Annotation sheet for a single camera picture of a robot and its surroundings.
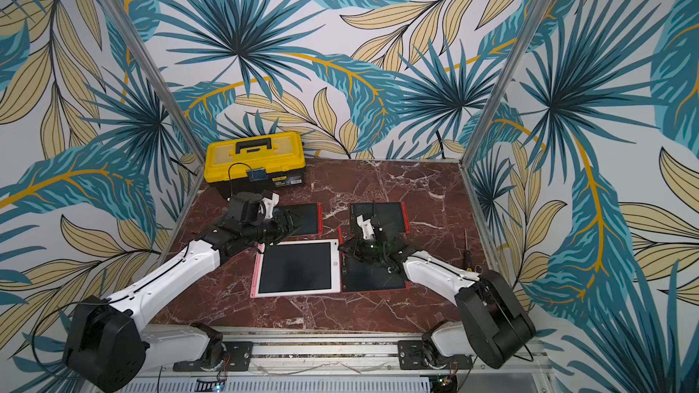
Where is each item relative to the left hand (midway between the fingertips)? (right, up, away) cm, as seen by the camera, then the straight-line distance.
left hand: (302, 228), depth 79 cm
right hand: (+10, -6, +4) cm, 13 cm away
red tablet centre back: (-1, +1, +25) cm, 25 cm away
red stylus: (+34, +1, +19) cm, 39 cm away
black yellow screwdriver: (+54, -12, +14) cm, 57 cm away
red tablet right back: (+30, +1, +29) cm, 42 cm away
